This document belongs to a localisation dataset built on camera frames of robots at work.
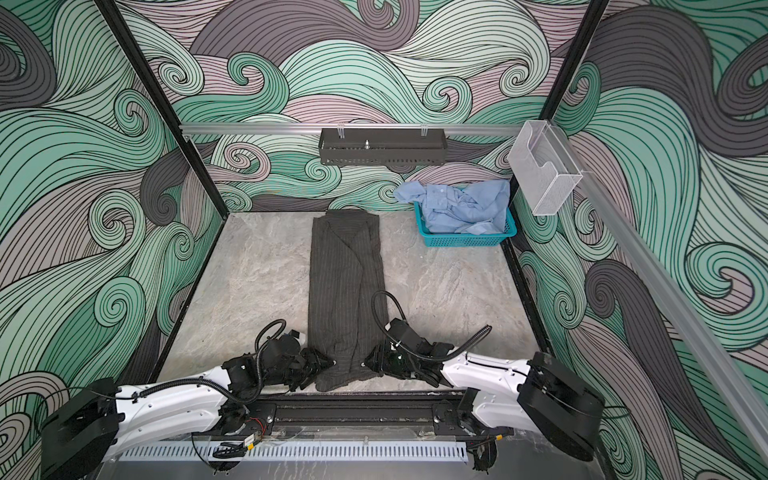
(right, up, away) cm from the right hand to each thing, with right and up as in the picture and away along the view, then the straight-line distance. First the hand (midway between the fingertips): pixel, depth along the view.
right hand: (370, 368), depth 80 cm
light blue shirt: (+42, +47, +33) cm, 71 cm away
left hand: (-10, 0, 0) cm, 10 cm away
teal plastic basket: (+33, +35, +24) cm, 54 cm away
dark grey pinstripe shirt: (-7, +12, +11) cm, 18 cm away
